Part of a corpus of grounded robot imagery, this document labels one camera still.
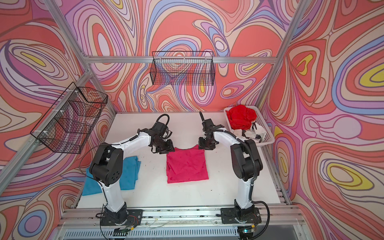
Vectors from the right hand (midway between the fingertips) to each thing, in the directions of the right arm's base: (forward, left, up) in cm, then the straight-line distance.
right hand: (204, 150), depth 95 cm
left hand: (0, +18, +2) cm, 18 cm away
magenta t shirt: (-10, +11, 0) cm, 15 cm away
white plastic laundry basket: (+20, -42, +5) cm, 47 cm away
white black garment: (+11, -36, +2) cm, 38 cm away
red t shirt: (+23, -28, +5) cm, 37 cm away
